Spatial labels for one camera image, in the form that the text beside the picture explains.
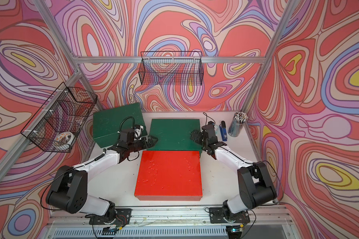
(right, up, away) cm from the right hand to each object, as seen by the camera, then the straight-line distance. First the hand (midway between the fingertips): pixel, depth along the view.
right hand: (196, 138), depth 91 cm
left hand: (-26, -1, -3) cm, 26 cm away
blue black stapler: (+21, +4, +14) cm, 25 cm away
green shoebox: (-59, +9, +7) cm, 60 cm away
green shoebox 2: (-14, +3, -1) cm, 14 cm away
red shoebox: (-14, -18, -15) cm, 28 cm away
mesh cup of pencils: (+27, +8, +6) cm, 29 cm away
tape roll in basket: (-67, +2, -18) cm, 70 cm away
